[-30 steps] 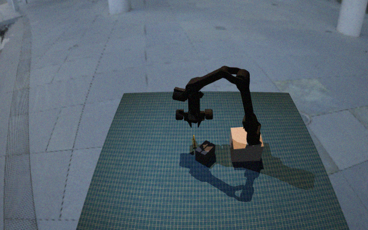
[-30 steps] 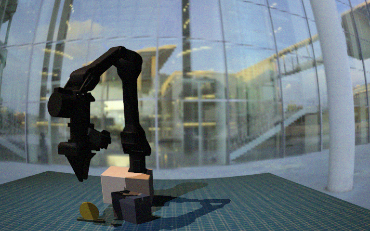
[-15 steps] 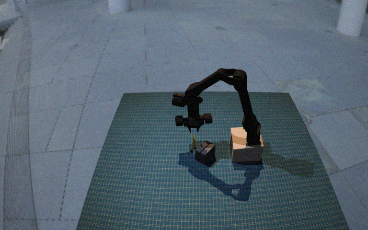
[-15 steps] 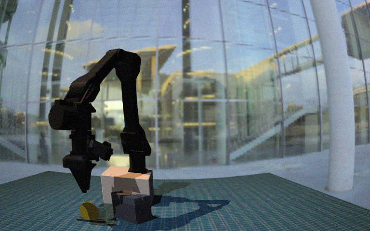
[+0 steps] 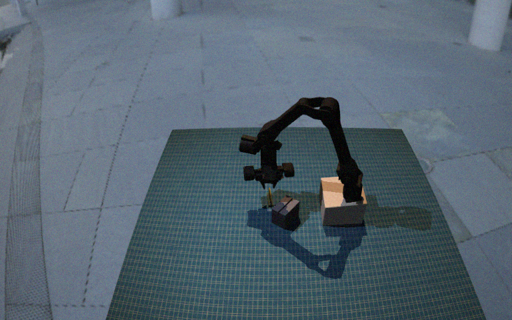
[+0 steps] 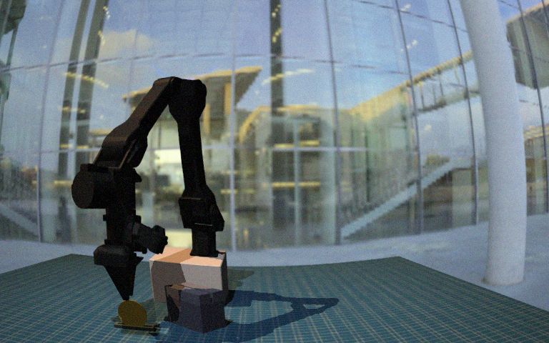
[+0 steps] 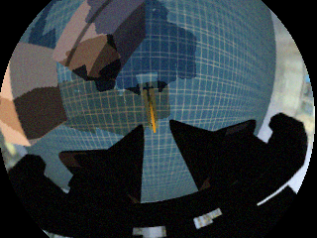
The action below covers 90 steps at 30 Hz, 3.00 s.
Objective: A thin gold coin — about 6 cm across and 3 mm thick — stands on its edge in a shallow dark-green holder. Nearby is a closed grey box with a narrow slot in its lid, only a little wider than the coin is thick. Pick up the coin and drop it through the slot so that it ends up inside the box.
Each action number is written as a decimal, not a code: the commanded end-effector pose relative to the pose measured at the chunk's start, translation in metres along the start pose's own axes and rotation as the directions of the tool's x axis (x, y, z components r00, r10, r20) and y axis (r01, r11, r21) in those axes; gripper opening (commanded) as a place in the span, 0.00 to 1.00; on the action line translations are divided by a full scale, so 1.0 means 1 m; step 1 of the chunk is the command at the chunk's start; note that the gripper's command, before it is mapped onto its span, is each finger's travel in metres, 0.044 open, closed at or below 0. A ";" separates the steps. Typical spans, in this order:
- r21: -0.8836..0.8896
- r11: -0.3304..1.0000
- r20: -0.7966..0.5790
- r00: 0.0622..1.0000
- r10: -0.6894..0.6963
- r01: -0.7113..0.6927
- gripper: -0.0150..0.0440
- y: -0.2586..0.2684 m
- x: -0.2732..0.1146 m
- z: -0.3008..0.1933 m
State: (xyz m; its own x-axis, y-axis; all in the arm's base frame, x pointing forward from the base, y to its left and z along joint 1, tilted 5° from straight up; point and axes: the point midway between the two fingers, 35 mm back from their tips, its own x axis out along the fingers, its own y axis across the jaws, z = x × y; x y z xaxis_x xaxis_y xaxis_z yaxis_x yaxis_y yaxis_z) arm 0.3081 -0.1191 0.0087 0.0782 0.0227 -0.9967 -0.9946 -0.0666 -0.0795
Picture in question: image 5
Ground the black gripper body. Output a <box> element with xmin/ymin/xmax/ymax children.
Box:
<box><xmin>243</xmin><ymin>157</ymin><xmax>294</xmax><ymax>181</ymax></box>

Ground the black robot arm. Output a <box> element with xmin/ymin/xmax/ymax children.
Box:
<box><xmin>239</xmin><ymin>97</ymin><xmax>363</xmax><ymax>203</ymax></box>

